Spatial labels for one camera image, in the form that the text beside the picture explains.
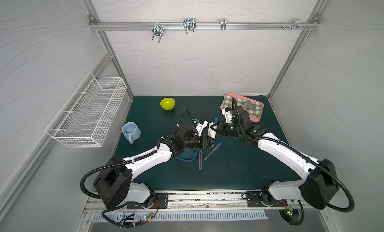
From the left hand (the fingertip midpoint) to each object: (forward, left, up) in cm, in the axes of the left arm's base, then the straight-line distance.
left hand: (216, 143), depth 73 cm
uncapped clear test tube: (-1, +8, -18) cm, 19 cm away
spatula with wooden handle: (+44, -31, -18) cm, 56 cm away
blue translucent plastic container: (-1, +15, -14) cm, 20 cm away
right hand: (+9, +2, +2) cm, 9 cm away
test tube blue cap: (+12, -1, +4) cm, 12 cm away
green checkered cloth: (+36, -35, -19) cm, 53 cm away
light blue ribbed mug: (+12, +50, -10) cm, 53 cm away
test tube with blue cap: (+4, 0, -19) cm, 19 cm away
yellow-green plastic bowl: (+40, +33, -15) cm, 54 cm away
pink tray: (+28, -30, -17) cm, 45 cm away
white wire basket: (+5, +61, +12) cm, 63 cm away
